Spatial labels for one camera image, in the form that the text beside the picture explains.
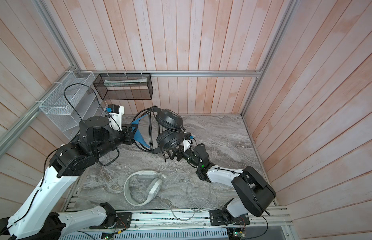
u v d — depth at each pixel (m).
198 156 0.63
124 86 1.04
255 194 0.43
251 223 0.73
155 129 1.12
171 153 0.73
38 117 0.66
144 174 0.80
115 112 0.49
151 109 0.54
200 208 0.77
